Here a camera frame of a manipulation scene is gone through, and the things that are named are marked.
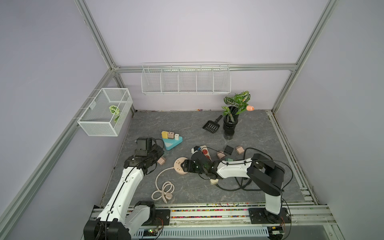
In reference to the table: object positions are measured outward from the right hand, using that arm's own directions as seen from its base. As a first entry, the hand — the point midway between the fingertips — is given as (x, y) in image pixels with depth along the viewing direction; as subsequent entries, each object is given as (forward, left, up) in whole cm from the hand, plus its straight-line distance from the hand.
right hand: (184, 165), depth 88 cm
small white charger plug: (+20, +6, +2) cm, 21 cm away
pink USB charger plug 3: (+21, +10, +2) cm, 23 cm away
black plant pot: (+30, -31, +4) cm, 43 cm away
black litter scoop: (+33, -20, -5) cm, 38 cm away
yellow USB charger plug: (+21, +14, +2) cm, 25 cm away
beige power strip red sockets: (+11, -13, -2) cm, 17 cm away
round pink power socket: (0, +4, -1) cm, 4 cm away
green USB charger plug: (+4, -28, -2) cm, 28 cm away
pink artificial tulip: (+24, -38, +23) cm, 51 cm away
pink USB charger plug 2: (+11, -36, -2) cm, 37 cm away
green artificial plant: (+31, -34, +21) cm, 50 cm away
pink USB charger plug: (+7, -22, -1) cm, 23 cm away
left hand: (+4, +11, +11) cm, 16 cm away
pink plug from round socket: (+4, +14, -1) cm, 15 cm away
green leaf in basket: (+21, +38, +26) cm, 51 cm away
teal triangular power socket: (+16, +11, -1) cm, 19 cm away
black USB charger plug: (+13, -29, -5) cm, 32 cm away
